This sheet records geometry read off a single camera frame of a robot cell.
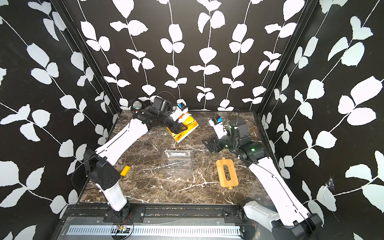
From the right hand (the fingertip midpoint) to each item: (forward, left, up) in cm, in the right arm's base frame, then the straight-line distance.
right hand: (207, 134), depth 70 cm
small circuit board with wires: (-35, +41, -30) cm, 62 cm away
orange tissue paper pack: (+8, +10, +1) cm, 13 cm away
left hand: (+11, +12, -4) cm, 17 cm away
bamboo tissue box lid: (-13, -10, -30) cm, 34 cm away
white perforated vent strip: (-36, +48, -30) cm, 67 cm away
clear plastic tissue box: (-1, +18, -30) cm, 35 cm away
